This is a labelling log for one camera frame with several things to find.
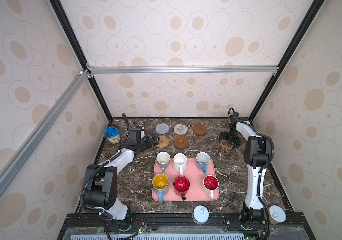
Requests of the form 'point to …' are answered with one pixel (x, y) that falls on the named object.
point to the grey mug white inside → (163, 158)
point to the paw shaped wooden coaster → (226, 144)
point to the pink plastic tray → (195, 175)
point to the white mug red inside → (210, 185)
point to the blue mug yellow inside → (160, 184)
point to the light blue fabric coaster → (162, 128)
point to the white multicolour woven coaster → (180, 129)
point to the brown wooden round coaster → (200, 129)
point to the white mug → (180, 161)
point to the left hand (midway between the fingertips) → (158, 137)
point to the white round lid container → (200, 214)
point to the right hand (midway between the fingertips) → (226, 142)
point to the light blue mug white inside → (203, 159)
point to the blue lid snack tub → (112, 134)
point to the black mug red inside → (181, 185)
